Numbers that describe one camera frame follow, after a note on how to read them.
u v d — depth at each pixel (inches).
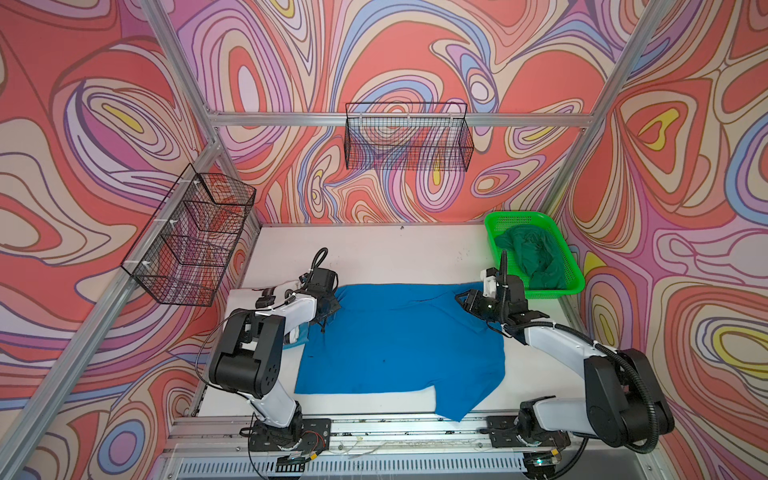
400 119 34.1
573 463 27.3
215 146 36.0
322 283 30.0
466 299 32.2
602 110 33.9
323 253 32.8
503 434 28.8
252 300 36.2
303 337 34.5
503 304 27.2
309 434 28.5
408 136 37.8
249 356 18.1
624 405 16.7
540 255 41.2
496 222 45.1
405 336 36.1
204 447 28.7
